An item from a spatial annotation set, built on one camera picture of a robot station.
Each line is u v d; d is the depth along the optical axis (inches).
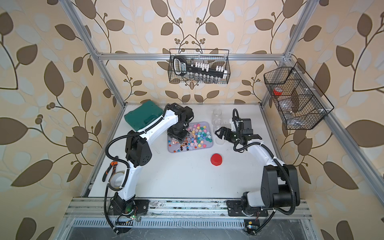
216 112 40.2
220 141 38.9
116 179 33.3
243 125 27.4
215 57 35.8
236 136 29.6
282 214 16.8
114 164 34.9
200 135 40.1
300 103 29.1
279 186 16.6
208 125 42.4
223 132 31.0
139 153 21.4
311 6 27.8
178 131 30.3
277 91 31.9
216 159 35.4
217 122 45.1
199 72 33.9
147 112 42.6
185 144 38.0
